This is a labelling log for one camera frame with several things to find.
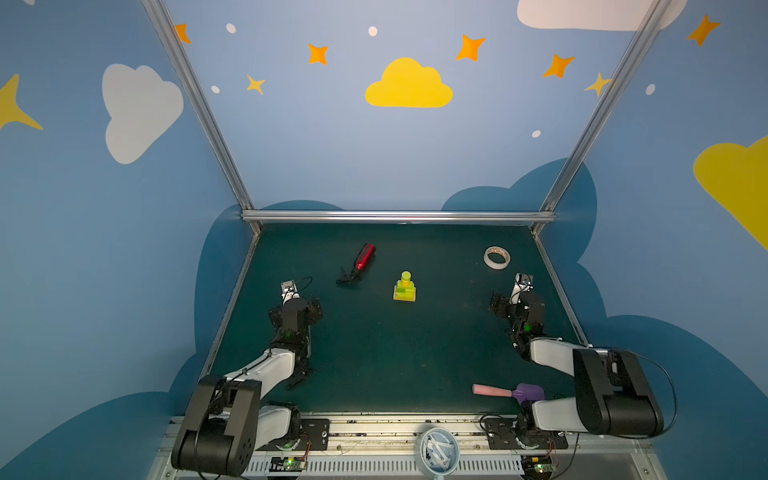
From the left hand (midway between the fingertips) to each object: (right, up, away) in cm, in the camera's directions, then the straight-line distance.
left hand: (301, 299), depth 90 cm
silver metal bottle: (+3, -18, -8) cm, 20 cm away
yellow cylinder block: (+32, +4, +8) cm, 34 cm away
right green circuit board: (+63, -38, -18) cm, 76 cm away
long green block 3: (+34, 0, +8) cm, 35 cm away
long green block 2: (+29, -1, +10) cm, 31 cm away
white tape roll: (+68, +10, +21) cm, 72 cm away
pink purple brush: (+63, -24, -10) cm, 68 cm away
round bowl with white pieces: (+39, -34, -18) cm, 55 cm away
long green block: (+32, +1, +8) cm, 34 cm away
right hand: (+66, +3, +3) cm, 67 cm away
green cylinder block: (+32, +7, +6) cm, 33 cm away
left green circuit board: (+2, -37, -19) cm, 42 cm away
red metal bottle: (+18, +13, +20) cm, 30 cm away
